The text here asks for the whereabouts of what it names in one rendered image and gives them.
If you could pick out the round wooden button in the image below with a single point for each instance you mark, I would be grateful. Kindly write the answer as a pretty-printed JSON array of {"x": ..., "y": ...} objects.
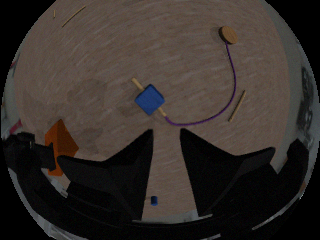
[{"x": 227, "y": 34}]

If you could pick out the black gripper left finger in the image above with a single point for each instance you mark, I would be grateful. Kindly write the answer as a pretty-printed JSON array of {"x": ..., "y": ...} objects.
[{"x": 124, "y": 175}]

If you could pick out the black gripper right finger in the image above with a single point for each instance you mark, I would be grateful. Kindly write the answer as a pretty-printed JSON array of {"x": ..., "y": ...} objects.
[{"x": 212, "y": 171}]

